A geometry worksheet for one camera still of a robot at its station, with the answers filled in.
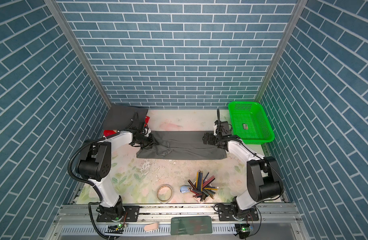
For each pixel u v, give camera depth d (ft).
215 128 2.77
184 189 2.58
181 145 3.28
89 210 2.27
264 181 1.46
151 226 2.27
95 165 1.65
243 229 2.31
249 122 3.67
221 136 2.33
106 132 3.25
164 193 2.63
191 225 2.28
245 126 3.65
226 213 2.42
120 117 3.45
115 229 2.35
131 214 2.43
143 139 2.79
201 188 2.46
